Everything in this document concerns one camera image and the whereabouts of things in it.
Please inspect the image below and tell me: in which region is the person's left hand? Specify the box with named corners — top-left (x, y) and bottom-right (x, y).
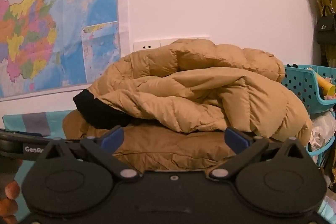
top-left (0, 181), bottom-right (21, 224)

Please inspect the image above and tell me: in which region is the yellow tube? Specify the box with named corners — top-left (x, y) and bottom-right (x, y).
top-left (315, 73), bottom-right (336, 96)

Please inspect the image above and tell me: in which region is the teal perforated plastic basket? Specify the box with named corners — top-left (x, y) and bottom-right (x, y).
top-left (283, 64), bottom-right (336, 113)

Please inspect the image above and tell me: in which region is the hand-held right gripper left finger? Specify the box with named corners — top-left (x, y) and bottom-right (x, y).
top-left (39, 126), bottom-right (141, 179)

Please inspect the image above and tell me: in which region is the white plastic bag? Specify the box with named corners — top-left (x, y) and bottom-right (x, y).
top-left (310, 111), bottom-right (336, 154)

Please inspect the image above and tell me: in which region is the teal patterned bed sheet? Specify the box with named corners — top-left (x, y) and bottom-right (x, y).
top-left (3, 110), bottom-right (76, 189)

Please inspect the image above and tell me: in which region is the black handbag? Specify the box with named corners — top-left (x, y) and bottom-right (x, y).
top-left (315, 6), bottom-right (336, 45)

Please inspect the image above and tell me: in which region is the white wall socket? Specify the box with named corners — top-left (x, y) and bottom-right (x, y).
top-left (160, 36), bottom-right (210, 46)
top-left (133, 40), bottom-right (161, 53)

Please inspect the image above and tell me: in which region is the colourful wall map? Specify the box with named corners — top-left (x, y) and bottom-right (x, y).
top-left (0, 0), bottom-right (130, 102)

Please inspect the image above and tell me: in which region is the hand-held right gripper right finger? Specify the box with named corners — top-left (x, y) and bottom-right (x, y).
top-left (209, 127), bottom-right (306, 179)

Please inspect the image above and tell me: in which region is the tan down jacket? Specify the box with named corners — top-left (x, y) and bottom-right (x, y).
top-left (62, 39), bottom-right (313, 174)

